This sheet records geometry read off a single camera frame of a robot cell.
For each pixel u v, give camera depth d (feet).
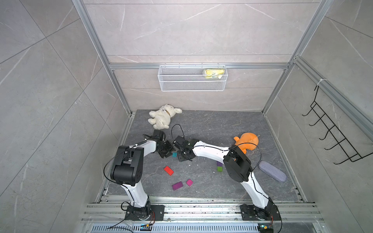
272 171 2.78
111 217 2.40
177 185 2.68
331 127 2.20
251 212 2.39
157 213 2.40
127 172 1.59
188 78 3.31
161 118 3.39
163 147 2.75
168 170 2.89
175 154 3.11
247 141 3.04
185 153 2.25
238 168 1.78
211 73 2.81
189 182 2.75
